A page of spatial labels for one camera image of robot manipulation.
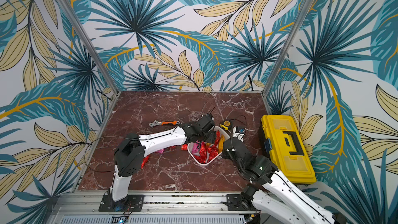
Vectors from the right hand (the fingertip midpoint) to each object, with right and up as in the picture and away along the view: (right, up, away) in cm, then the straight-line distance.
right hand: (226, 144), depth 73 cm
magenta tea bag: (-14, -5, +15) cm, 21 cm away
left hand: (-6, 0, +13) cm, 14 cm away
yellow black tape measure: (+5, +7, +26) cm, 27 cm away
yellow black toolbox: (+29, 0, +4) cm, 29 cm away
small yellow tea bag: (-1, -3, +15) cm, 15 cm away
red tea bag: (-22, -6, +17) cm, 28 cm away
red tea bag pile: (-8, -7, +13) cm, 17 cm away
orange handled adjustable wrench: (-36, +7, +28) cm, 46 cm away
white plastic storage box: (-17, -9, +11) cm, 22 cm away
